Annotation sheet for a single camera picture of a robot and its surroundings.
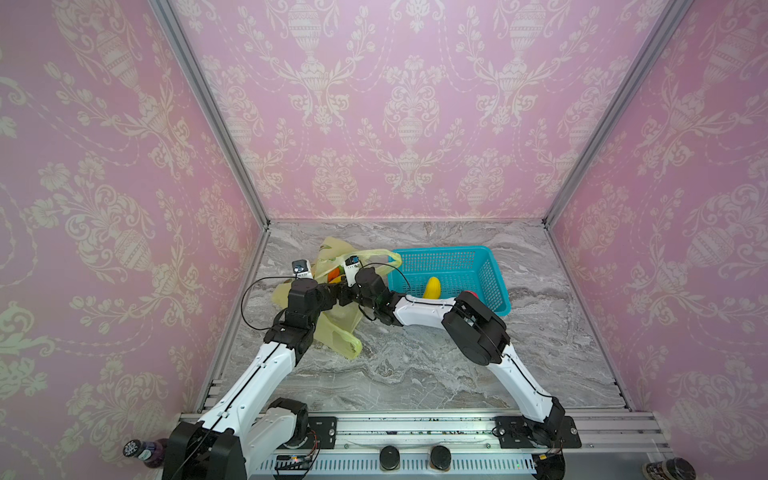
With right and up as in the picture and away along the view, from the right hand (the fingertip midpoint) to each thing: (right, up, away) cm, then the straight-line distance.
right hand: (331, 283), depth 92 cm
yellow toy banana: (+32, -2, +5) cm, 33 cm away
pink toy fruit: (+47, -5, +11) cm, 49 cm away
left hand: (-1, +1, -8) cm, 8 cm away
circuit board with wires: (-5, -42, -19) cm, 46 cm away
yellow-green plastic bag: (+5, -9, -17) cm, 20 cm away
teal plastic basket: (+42, +3, +14) cm, 44 cm away
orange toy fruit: (+3, +4, -11) cm, 12 cm away
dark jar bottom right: (+77, -35, -31) cm, 90 cm away
